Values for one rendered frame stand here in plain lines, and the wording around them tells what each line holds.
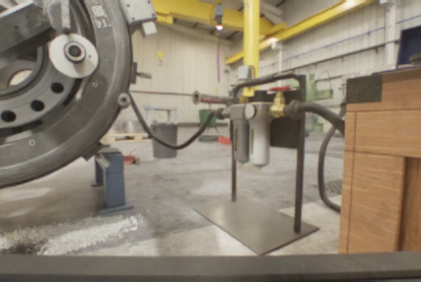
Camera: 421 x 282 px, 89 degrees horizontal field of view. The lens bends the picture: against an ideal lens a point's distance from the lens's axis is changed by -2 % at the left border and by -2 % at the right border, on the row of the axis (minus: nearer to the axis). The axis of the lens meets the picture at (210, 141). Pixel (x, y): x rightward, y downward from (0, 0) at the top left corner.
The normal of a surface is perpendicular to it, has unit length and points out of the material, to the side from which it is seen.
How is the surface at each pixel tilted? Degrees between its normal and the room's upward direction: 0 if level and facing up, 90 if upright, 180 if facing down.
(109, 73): 90
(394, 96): 90
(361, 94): 90
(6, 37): 90
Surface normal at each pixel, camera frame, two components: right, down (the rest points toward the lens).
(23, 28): 0.54, 0.07
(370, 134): -0.85, 0.04
